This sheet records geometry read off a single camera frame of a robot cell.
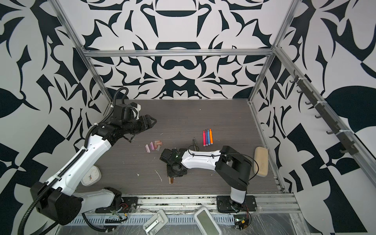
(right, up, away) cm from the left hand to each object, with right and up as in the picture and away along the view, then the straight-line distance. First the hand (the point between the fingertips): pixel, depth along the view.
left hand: (152, 119), depth 75 cm
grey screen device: (+26, -46, -9) cm, 54 cm away
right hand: (+9, -31, +7) cm, 33 cm away
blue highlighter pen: (+32, -13, +24) cm, 41 cm away
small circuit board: (+44, -49, -4) cm, 65 cm away
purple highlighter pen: (+30, -13, +23) cm, 40 cm away
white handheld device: (+3, -48, -7) cm, 48 cm away
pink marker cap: (-8, -19, +18) cm, 28 cm away
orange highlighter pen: (+33, -12, +23) cm, 43 cm away
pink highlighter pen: (+28, -13, +23) cm, 39 cm away
